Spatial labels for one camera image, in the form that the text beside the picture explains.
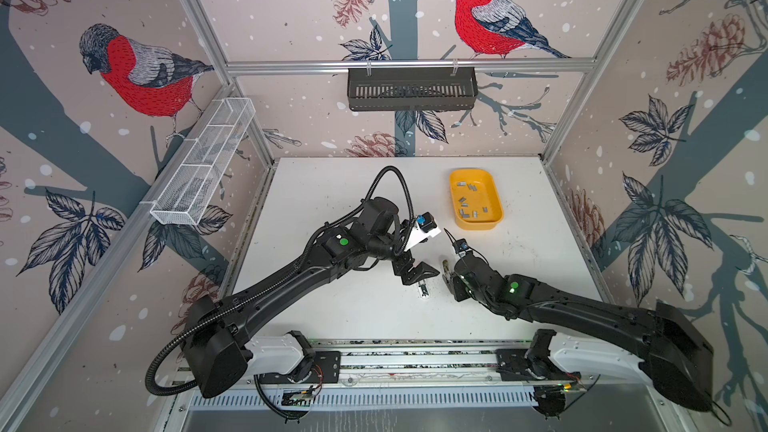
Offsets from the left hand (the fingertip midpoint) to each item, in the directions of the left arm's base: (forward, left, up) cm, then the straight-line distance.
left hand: (430, 256), depth 68 cm
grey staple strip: (+40, -22, -23) cm, 51 cm away
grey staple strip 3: (+27, -21, -23) cm, 42 cm away
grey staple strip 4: (+29, -25, -23) cm, 44 cm away
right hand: (+2, -7, -18) cm, 20 cm away
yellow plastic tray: (+35, -23, -25) cm, 49 cm away
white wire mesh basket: (+11, +61, +7) cm, 62 cm away
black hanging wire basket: (+61, +1, +6) cm, 62 cm away
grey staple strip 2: (+28, -17, -25) cm, 41 cm away
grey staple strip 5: (+35, -18, -24) cm, 46 cm away
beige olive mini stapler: (+2, -6, -16) cm, 17 cm away
